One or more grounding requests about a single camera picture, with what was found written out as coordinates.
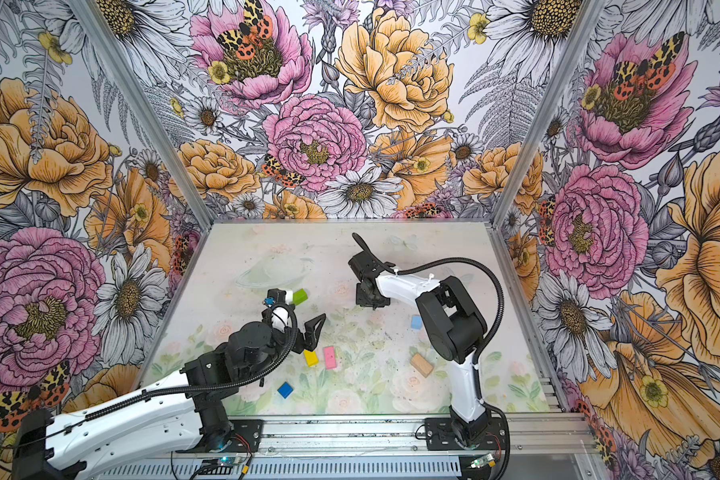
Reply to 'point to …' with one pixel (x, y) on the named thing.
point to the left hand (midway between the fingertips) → (308, 319)
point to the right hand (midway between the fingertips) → (371, 307)
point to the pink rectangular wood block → (329, 357)
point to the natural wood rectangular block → (422, 365)
